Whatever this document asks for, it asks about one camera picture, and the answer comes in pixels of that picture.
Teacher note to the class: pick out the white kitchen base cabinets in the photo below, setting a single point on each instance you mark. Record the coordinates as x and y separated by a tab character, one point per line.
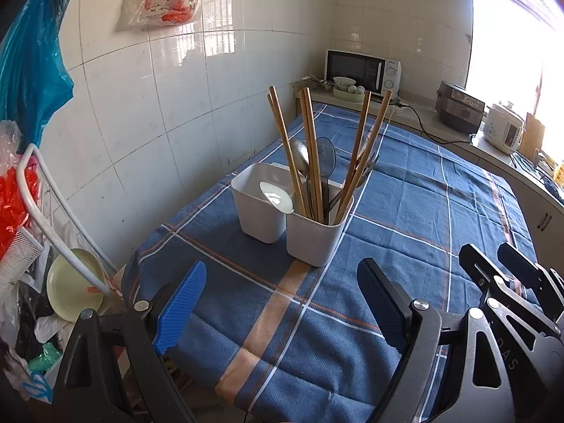
542	211

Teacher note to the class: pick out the clear plastic bag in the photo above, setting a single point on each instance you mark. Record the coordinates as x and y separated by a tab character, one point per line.
9	145

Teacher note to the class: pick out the white pressure cooker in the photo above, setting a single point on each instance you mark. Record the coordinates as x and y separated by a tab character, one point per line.
502	130

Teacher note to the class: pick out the ornate metal spoon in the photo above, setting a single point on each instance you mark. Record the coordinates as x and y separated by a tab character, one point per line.
300	154

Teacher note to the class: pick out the red plastic bag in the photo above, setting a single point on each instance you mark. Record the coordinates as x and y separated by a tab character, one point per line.
11	211

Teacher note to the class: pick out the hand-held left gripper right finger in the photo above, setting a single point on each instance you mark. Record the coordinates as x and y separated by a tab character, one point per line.
379	299

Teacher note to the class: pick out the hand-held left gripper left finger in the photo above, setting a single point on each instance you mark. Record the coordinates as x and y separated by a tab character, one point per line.
183	304

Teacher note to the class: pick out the blue plastic bag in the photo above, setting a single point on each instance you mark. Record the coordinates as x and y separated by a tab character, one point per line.
31	66

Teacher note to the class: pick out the pale green plate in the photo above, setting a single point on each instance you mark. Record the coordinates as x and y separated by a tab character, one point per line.
72	286

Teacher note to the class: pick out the white microwave oven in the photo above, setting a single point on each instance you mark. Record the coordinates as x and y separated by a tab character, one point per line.
357	70

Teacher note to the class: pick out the teal plastic bag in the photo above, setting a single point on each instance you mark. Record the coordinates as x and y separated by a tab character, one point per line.
44	357

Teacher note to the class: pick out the white power strip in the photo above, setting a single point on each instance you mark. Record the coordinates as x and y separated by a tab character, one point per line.
398	103

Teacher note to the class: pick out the metal faucet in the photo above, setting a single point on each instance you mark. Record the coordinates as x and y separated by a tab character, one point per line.
531	158

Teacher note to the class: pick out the blue dish cloth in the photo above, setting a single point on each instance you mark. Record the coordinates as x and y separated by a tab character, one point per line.
528	165

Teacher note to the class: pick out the dark brown rice cooker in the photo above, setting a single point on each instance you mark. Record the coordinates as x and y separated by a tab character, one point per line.
458	108

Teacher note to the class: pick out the yellow box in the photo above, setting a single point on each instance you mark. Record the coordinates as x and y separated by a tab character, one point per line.
559	174

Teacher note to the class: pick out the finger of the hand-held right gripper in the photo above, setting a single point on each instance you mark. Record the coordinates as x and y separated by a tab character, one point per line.
478	264
517	262

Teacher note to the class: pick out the blue plaid tablecloth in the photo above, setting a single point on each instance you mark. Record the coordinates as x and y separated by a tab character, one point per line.
396	211

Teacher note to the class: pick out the ornate metal fork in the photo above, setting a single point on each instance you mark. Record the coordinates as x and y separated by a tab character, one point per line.
372	161

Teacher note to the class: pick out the white plastic utensil holder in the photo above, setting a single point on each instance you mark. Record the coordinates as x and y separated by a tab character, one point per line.
317	242

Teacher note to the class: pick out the white soup spoon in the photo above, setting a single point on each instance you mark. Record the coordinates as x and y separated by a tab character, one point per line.
275	196

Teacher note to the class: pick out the wooden cutting board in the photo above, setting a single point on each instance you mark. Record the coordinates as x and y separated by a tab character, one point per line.
532	136

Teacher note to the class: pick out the kitchen window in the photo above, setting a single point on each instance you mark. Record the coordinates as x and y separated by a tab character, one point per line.
515	53

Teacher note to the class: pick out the bunch of wooden chopsticks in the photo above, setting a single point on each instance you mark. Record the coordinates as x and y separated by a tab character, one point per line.
310	141

